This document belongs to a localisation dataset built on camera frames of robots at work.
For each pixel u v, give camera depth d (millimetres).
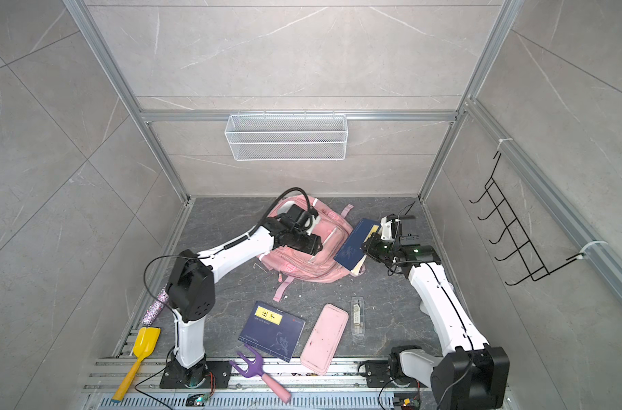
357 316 834
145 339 796
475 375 399
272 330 806
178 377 634
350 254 816
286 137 1004
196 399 691
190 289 496
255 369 747
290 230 702
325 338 781
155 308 841
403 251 562
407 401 700
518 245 647
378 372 731
